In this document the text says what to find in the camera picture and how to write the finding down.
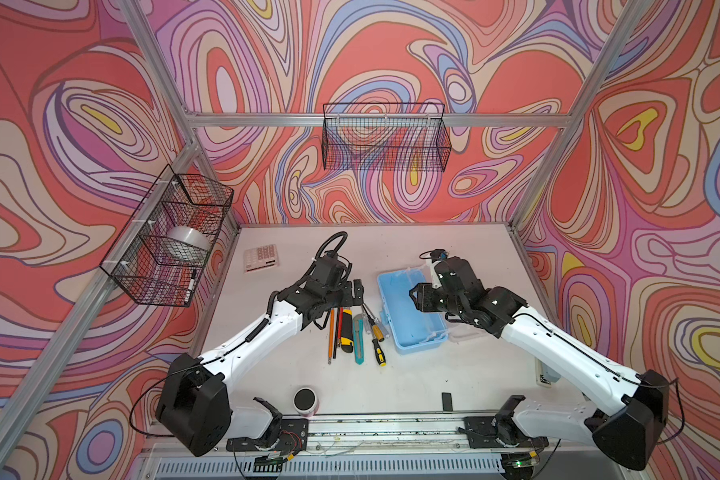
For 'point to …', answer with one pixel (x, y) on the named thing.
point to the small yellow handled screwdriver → (373, 319)
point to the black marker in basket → (192, 281)
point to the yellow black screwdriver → (379, 352)
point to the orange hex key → (331, 335)
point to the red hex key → (340, 311)
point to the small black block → (447, 401)
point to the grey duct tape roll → (190, 236)
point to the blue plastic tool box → (410, 326)
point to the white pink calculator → (260, 258)
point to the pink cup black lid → (305, 401)
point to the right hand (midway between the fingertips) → (417, 301)
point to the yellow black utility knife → (347, 341)
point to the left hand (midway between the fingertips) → (352, 289)
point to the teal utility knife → (358, 324)
